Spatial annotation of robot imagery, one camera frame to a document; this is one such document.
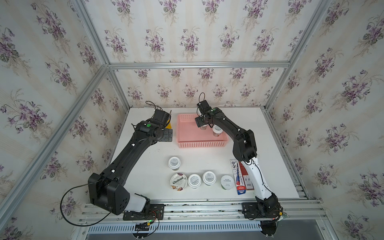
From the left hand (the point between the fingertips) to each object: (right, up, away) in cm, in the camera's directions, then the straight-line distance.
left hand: (162, 136), depth 80 cm
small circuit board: (-7, -43, -9) cm, 45 cm away
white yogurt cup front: (+18, -23, -3) cm, 29 cm away
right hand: (+25, +9, +23) cm, 35 cm away
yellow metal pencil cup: (-1, +5, +27) cm, 28 cm away
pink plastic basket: (+15, -2, +22) cm, 26 cm away
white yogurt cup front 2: (+25, -22, -2) cm, 34 cm away
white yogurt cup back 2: (+32, +2, +15) cm, 36 cm away
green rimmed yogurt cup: (+35, -24, -3) cm, 42 cm away
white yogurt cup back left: (+6, -16, +3) cm, 17 cm away
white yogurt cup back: (+24, +4, +14) cm, 28 cm away
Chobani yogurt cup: (+9, -24, -2) cm, 26 cm away
